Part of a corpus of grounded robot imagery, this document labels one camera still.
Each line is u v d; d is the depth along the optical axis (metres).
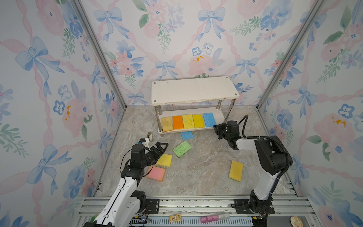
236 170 0.85
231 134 0.79
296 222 0.70
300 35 0.78
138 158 0.62
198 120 1.01
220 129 0.88
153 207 0.75
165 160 0.90
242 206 0.73
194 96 0.78
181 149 0.93
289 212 0.74
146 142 0.76
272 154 0.51
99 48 0.84
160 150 0.72
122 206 0.48
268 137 0.55
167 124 0.98
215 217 0.69
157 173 0.86
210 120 1.01
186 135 1.01
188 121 1.01
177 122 1.00
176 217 0.70
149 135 1.00
